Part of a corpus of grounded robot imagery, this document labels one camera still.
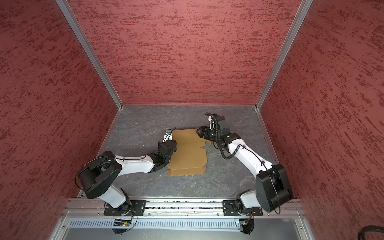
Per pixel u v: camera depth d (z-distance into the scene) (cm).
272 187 42
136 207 75
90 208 76
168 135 76
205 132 74
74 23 76
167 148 67
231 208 74
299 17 74
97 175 45
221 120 64
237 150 51
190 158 91
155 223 71
